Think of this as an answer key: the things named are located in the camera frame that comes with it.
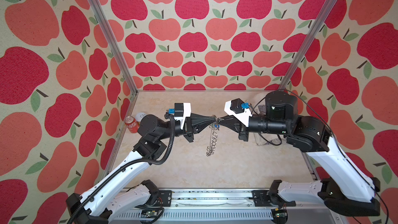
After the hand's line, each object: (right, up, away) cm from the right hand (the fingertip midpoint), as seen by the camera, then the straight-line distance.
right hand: (224, 116), depth 52 cm
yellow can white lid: (-48, -3, +48) cm, 68 cm away
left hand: (-4, -2, -3) cm, 5 cm away
